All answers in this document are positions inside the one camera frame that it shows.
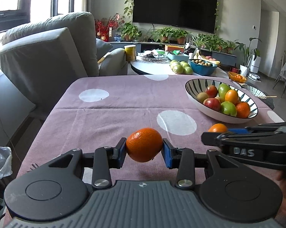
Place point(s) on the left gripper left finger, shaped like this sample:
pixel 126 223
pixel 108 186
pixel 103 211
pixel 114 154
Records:
pixel 102 160

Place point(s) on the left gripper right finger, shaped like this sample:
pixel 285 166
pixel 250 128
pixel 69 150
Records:
pixel 186 161

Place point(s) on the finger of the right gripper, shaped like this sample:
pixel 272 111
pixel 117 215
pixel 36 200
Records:
pixel 215 138
pixel 239 130

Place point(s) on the green fruit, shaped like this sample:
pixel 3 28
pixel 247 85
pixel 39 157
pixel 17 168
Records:
pixel 222 90
pixel 228 108

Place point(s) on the small tangerine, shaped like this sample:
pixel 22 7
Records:
pixel 231 96

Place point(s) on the large orange tangerine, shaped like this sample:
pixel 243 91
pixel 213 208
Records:
pixel 144 144

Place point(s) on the brown kiwi front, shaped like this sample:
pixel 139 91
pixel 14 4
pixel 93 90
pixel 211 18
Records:
pixel 201 97

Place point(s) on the small striped bowl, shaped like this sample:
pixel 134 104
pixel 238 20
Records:
pixel 256 92

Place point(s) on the orange basket of fruit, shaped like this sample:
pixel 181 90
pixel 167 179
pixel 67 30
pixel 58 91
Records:
pixel 237 77

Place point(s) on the pink dotted tablecloth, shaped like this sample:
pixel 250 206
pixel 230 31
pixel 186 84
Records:
pixel 55 190

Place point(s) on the striped white serving bowl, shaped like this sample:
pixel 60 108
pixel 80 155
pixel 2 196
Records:
pixel 211 106

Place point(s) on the blue bowl of nuts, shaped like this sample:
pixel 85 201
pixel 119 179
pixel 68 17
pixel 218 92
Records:
pixel 202 67

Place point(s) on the white potted plant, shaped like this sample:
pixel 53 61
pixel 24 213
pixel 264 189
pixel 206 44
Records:
pixel 247 54

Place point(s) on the green apples on tray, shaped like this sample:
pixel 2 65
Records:
pixel 181 67

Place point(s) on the banana bunch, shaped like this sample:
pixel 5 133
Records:
pixel 198 56

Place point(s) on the white plastic bag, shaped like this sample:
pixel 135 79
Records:
pixel 5 162

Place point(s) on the yellow tin can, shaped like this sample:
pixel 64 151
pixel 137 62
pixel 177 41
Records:
pixel 130 52

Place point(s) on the grey sofa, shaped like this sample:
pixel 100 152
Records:
pixel 43 59

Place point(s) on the red flower decoration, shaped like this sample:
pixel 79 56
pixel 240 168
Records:
pixel 105 26

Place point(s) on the black wall television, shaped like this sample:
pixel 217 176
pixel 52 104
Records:
pixel 192 14

